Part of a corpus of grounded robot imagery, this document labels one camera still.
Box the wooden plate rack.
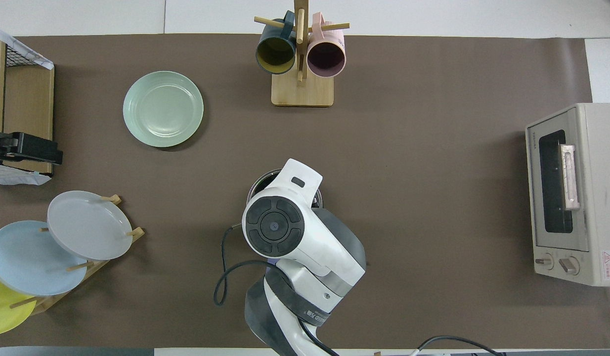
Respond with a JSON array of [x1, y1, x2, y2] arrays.
[[8, 194, 145, 317]]

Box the black right base cable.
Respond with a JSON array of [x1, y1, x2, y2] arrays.
[[414, 336, 503, 356]]

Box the black wire basket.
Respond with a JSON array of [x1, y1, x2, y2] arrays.
[[3, 42, 44, 68]]

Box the beige toaster oven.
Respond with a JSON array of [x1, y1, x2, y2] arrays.
[[525, 102, 610, 287]]

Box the yellow plate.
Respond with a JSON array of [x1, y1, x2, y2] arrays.
[[0, 267, 38, 337]]

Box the light blue plate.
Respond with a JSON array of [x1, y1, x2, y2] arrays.
[[0, 220, 88, 297]]

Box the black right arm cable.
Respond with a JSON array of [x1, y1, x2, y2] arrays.
[[214, 225, 286, 307]]

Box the brown wooden board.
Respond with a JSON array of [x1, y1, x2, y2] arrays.
[[1, 66, 55, 175]]

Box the pale green plate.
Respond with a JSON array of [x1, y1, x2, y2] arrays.
[[123, 71, 205, 148]]

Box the black frying pan blue handle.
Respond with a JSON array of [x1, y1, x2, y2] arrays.
[[248, 171, 324, 211]]

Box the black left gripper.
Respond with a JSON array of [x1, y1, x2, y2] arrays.
[[0, 131, 64, 165]]

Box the pink ribbed mug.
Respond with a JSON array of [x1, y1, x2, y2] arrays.
[[306, 12, 347, 78]]

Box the grey plate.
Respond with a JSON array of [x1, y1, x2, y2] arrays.
[[47, 190, 134, 261]]

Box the wooden mug tree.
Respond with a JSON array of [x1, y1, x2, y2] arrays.
[[254, 0, 350, 107]]

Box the brown table mat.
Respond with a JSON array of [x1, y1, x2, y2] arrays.
[[0, 33, 593, 350]]

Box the dark teal mug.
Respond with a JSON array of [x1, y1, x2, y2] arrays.
[[256, 11, 298, 75]]

